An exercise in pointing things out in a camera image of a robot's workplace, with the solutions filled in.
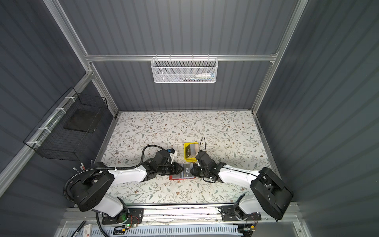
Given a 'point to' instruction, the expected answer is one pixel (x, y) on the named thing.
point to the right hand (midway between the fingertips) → (191, 172)
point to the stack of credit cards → (194, 150)
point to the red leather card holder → (178, 177)
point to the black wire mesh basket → (65, 133)
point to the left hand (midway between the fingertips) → (184, 169)
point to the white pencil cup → (82, 166)
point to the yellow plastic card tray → (187, 151)
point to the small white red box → (87, 230)
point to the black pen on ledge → (74, 234)
